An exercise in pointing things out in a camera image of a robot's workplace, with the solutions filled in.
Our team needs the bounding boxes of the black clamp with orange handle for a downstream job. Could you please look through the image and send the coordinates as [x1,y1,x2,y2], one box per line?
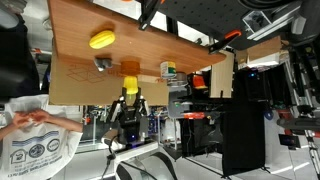
[208,29,243,56]

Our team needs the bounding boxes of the person left forearm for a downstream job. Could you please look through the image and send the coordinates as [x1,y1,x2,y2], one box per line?
[0,121,18,141]

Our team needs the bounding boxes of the white box with photo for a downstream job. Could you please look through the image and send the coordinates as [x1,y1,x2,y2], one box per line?
[242,9,273,34]

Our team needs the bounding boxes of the grey machine housing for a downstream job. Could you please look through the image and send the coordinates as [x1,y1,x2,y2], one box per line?
[167,87,194,120]

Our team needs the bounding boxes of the person left hand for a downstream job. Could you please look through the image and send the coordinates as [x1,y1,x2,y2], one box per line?
[11,111,34,129]

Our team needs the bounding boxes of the large brown cardboard box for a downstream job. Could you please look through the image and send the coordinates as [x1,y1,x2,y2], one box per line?
[48,49,170,107]

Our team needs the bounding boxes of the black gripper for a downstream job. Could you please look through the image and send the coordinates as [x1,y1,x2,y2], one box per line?
[106,86,151,135]

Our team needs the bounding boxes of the small brown cardboard box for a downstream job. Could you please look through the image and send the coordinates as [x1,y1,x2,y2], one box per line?
[235,35,283,70]

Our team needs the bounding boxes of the light plywood board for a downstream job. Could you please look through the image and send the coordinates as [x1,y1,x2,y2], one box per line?
[209,49,236,99]

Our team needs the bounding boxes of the small black screen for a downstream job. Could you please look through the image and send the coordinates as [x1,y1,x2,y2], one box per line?
[278,133,302,149]

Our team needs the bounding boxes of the red bar clamp handle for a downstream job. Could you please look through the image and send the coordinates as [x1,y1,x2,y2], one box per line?
[181,111,206,120]

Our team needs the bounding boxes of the small grey toy object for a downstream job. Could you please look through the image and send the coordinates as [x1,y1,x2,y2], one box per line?
[93,57,114,72]

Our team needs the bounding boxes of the black clamp with orange trigger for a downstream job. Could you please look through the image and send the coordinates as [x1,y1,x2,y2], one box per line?
[137,0,167,32]

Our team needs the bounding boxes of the person right forearm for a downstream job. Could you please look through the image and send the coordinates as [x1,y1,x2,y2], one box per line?
[49,114,84,133]

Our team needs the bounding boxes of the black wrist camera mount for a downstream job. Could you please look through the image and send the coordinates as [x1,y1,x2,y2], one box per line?
[119,132,150,148]

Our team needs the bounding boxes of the orange bowl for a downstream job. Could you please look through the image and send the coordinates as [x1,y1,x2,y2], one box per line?
[119,60,142,77]

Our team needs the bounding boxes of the white green label can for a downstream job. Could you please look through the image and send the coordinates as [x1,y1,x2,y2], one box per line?
[160,60,178,80]

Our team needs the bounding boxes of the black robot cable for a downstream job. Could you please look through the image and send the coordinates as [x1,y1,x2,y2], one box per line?
[99,134,122,180]

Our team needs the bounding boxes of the person right hand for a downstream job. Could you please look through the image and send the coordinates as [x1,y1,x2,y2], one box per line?
[29,108,54,126]

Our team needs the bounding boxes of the orange yellow cylinder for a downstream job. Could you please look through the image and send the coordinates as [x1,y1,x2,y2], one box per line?
[123,75,140,96]

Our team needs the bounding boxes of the black perforated breadboard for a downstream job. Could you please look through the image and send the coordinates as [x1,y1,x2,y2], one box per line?
[156,0,301,51]

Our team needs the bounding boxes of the small light wooden block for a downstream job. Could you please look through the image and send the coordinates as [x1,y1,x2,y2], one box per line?
[137,74,162,84]

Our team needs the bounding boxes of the dark clothed person torso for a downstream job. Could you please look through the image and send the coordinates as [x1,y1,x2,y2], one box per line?
[0,9,43,103]

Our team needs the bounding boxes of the yellow ridged squash toy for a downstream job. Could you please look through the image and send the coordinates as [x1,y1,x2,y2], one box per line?
[88,29,117,50]

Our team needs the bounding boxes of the silver metal cylinder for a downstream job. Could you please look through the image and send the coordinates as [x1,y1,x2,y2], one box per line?
[167,72,190,88]

